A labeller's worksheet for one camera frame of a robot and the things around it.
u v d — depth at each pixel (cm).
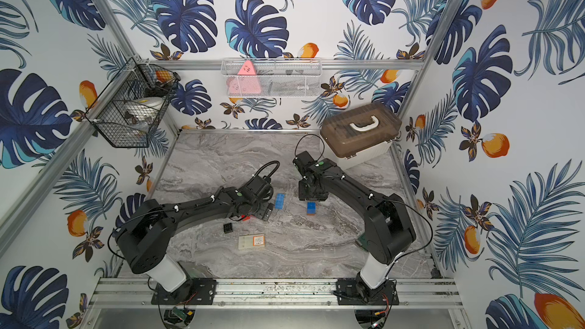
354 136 92
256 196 70
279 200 94
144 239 45
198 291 76
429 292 76
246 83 90
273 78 104
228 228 88
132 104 78
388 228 46
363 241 84
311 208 89
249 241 84
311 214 92
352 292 75
